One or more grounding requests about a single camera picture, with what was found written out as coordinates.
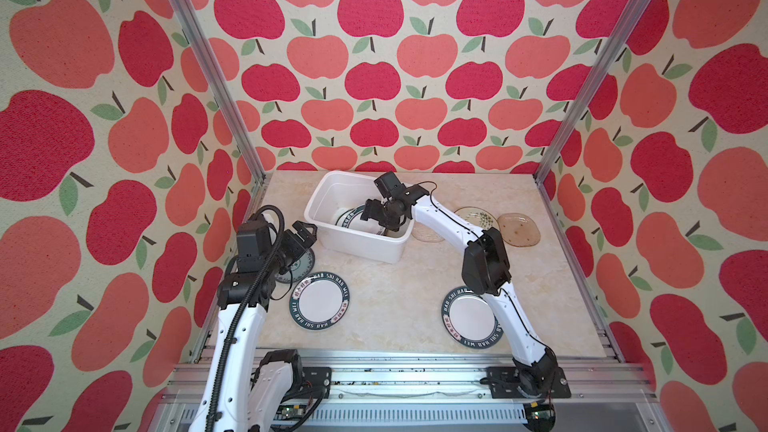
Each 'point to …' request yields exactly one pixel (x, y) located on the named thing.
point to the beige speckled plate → (518, 229)
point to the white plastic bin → (327, 193)
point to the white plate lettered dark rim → (470, 319)
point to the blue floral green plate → (299, 269)
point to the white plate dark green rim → (351, 217)
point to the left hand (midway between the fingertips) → (312, 236)
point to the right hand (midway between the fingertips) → (373, 218)
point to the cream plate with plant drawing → (478, 216)
